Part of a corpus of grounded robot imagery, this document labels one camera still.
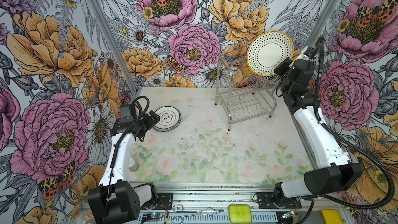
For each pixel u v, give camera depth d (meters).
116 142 0.49
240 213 0.70
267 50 0.75
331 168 0.41
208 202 0.76
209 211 0.72
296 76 0.51
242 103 1.08
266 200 0.74
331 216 0.70
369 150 0.64
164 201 0.73
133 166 0.79
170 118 1.02
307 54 0.55
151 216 0.71
